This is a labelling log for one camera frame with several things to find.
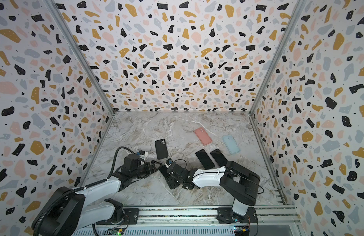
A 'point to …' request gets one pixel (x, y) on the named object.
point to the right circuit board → (241, 230)
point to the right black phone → (219, 158)
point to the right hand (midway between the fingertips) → (167, 177)
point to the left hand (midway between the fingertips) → (159, 165)
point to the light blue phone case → (231, 144)
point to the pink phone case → (204, 138)
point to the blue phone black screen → (164, 170)
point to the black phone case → (161, 149)
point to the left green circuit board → (115, 231)
